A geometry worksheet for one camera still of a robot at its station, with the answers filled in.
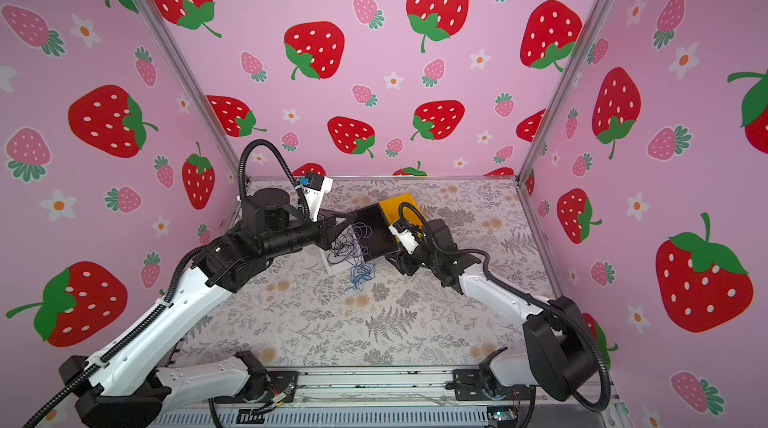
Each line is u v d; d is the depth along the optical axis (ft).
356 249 3.04
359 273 3.04
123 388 1.26
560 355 1.37
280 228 1.62
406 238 2.40
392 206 3.43
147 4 2.45
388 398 2.40
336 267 3.05
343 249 3.24
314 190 1.79
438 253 2.13
